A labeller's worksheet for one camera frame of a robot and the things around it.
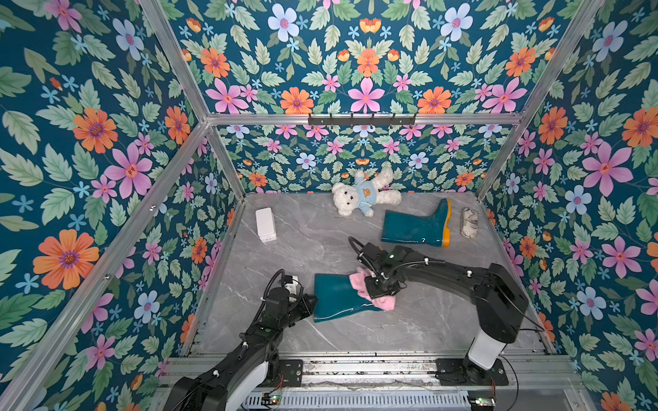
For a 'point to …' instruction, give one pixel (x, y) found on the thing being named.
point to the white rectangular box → (265, 224)
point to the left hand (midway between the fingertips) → (320, 297)
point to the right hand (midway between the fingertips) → (375, 289)
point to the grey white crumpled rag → (469, 227)
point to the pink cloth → (358, 281)
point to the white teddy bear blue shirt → (364, 193)
